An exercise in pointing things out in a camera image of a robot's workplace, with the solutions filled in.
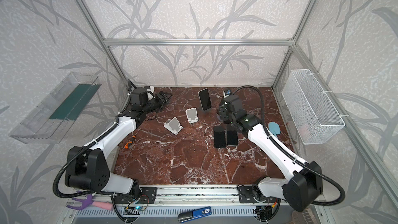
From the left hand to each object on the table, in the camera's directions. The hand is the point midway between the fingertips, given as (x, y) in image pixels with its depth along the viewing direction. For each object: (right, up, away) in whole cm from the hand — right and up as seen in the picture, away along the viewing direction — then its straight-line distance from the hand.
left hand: (172, 97), depth 83 cm
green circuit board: (-13, -52, -12) cm, 55 cm away
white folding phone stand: (-1, -17, +9) cm, 19 cm away
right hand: (+29, -4, -3) cm, 30 cm away
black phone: (+34, -24, +11) cm, 43 cm away
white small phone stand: (+9, -12, +16) cm, 22 cm away
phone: (+17, 0, +12) cm, 21 cm away
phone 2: (+27, -25, +12) cm, 38 cm away
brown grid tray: (+63, -54, -15) cm, 84 cm away
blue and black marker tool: (+14, -51, -17) cm, 55 cm away
